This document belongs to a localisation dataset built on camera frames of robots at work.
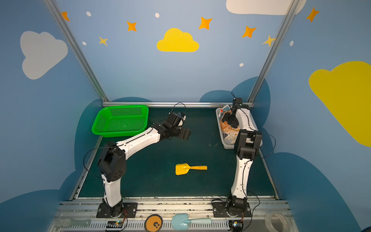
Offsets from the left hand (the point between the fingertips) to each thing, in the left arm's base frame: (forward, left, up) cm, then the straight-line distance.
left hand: (183, 129), depth 90 cm
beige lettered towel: (+1, -34, -13) cm, 36 cm away
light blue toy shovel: (-48, +1, -15) cm, 50 cm away
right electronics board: (-49, -28, -18) cm, 59 cm away
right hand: (+12, -32, -5) cm, 35 cm away
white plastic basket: (-9, -27, -5) cm, 29 cm away
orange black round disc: (-48, +14, -15) cm, 52 cm away
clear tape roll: (-47, -48, -15) cm, 69 cm away
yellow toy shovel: (-21, 0, -14) cm, 25 cm away
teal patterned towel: (+24, -33, -4) cm, 41 cm away
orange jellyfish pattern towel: (+7, -31, -8) cm, 33 cm away
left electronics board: (-49, +35, -18) cm, 62 cm away
